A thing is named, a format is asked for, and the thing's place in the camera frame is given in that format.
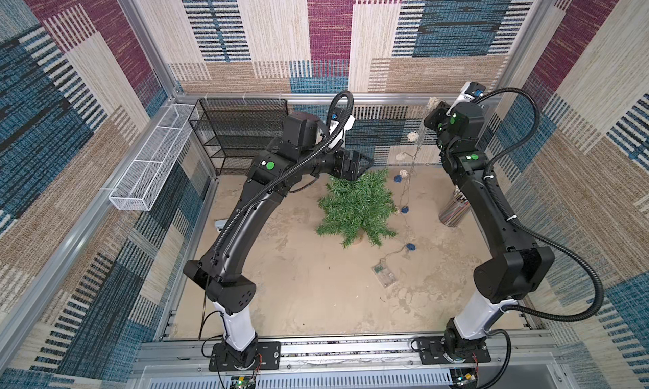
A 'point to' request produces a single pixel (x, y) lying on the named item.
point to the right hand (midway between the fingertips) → (441, 106)
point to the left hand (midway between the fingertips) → (362, 157)
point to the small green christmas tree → (357, 206)
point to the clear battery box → (384, 273)
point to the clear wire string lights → (408, 158)
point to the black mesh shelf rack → (233, 131)
